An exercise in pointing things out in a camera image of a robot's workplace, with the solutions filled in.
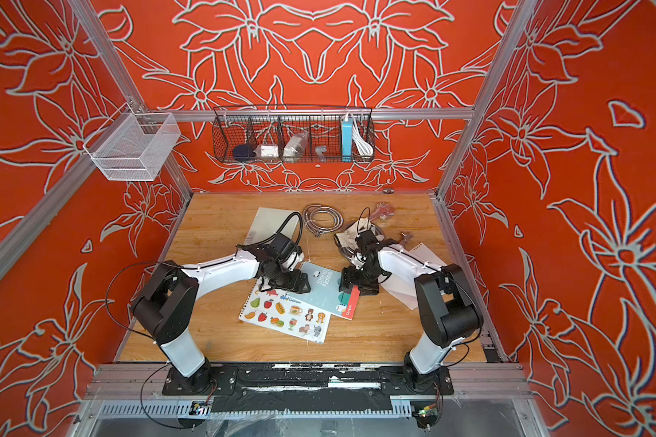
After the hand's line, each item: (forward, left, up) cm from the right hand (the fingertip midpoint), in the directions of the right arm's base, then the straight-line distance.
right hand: (343, 289), depth 86 cm
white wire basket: (+38, +73, +28) cm, 86 cm away
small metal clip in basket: (+44, +9, +23) cm, 50 cm away
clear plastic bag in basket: (+39, +17, +28) cm, 51 cm away
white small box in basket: (+34, +24, +30) cm, 51 cm away
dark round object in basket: (+38, +35, +26) cm, 58 cm away
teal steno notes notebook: (0, +6, -2) cm, 7 cm away
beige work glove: (+20, -2, 0) cm, 20 cm away
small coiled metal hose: (+32, +9, -3) cm, 34 cm away
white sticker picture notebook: (-7, +17, -4) cm, 18 cm away
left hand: (+2, +14, -1) cm, 14 cm away
